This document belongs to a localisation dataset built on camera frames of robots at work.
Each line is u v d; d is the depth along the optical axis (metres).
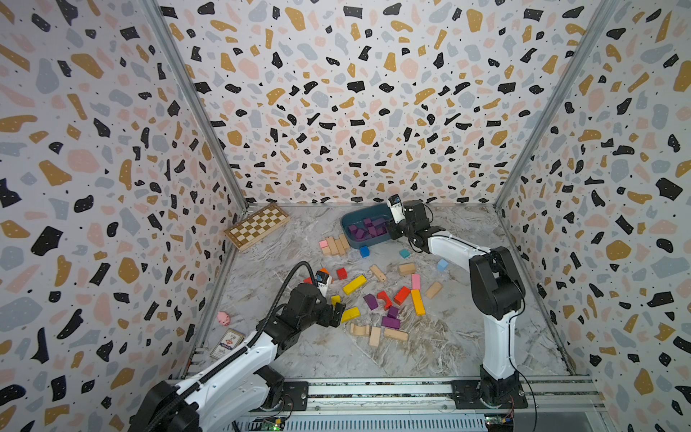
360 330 0.84
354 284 0.97
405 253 1.05
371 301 0.92
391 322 0.88
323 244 1.07
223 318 0.87
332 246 1.06
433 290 0.95
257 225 1.10
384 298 0.92
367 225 1.13
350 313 0.89
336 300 0.91
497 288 0.55
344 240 1.07
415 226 0.80
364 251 1.06
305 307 0.63
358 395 0.76
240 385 0.49
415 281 0.98
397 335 0.85
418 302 0.92
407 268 1.01
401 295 0.93
